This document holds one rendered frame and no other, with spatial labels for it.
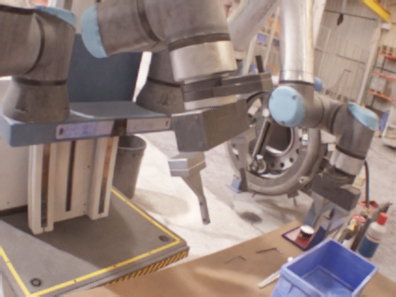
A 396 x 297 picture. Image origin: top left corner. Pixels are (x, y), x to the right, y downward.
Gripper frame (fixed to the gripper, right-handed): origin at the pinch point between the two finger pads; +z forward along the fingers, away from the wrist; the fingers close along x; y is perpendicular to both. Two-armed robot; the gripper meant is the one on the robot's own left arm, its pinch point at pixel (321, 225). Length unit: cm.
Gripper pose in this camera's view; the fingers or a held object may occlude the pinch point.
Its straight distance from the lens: 95.3
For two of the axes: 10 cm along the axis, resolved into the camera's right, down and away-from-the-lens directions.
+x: -6.3, -3.9, 6.7
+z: -2.3, 9.2, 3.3
